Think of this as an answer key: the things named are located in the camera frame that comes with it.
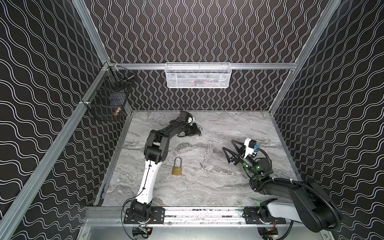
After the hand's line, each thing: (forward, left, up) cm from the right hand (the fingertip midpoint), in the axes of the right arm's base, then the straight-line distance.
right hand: (229, 145), depth 77 cm
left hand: (+21, +11, -17) cm, 29 cm away
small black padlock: (+22, +16, -17) cm, 32 cm away
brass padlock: (-7, +29, -18) cm, 35 cm away
